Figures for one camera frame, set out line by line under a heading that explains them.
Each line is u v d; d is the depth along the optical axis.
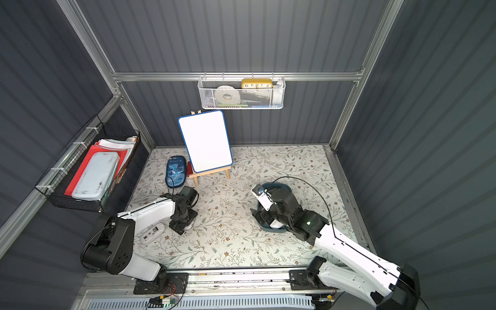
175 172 1.05
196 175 0.99
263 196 0.62
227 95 0.84
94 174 0.68
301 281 0.73
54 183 0.61
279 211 0.57
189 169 1.08
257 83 0.87
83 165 0.72
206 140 0.89
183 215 0.73
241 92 0.88
